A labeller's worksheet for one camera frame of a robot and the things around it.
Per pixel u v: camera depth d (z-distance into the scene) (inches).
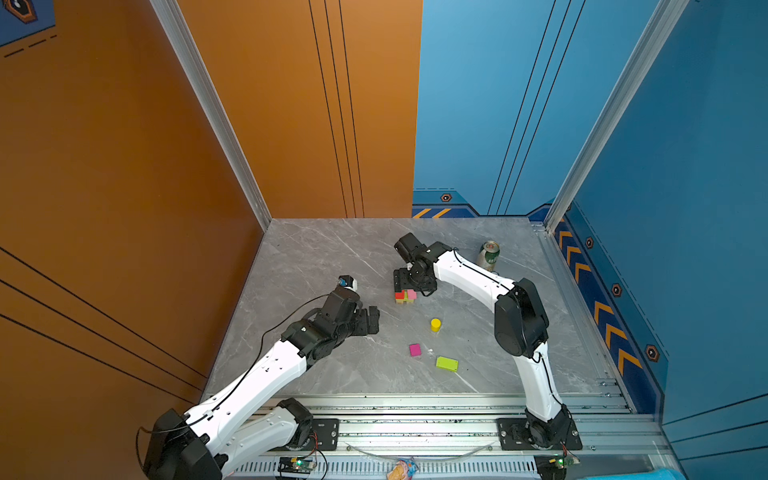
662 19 27.6
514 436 28.5
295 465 27.9
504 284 22.1
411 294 37.2
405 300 38.0
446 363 33.1
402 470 26.1
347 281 27.9
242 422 17.9
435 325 35.2
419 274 27.4
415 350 34.4
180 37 28.6
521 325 21.0
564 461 27.4
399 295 38.1
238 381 18.0
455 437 29.5
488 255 39.1
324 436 29.1
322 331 22.9
